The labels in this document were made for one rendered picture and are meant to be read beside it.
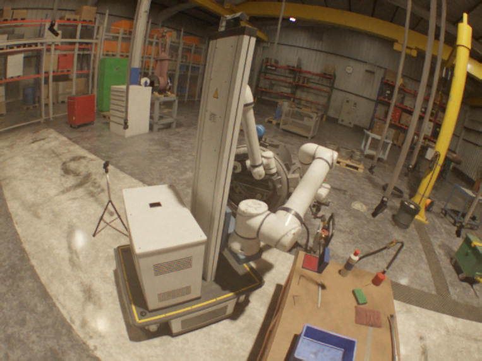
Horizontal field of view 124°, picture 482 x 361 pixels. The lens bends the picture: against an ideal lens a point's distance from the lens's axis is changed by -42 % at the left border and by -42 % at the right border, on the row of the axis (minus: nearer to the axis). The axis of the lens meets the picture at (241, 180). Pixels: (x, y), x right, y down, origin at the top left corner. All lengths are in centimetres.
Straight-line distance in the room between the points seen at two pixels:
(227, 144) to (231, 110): 15
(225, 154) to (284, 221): 43
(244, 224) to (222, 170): 30
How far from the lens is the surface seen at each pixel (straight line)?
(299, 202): 117
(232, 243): 125
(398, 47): 1311
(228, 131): 97
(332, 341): 128
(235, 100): 95
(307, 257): 169
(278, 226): 108
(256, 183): 207
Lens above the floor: 154
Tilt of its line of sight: 25 degrees down
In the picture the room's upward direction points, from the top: 11 degrees clockwise
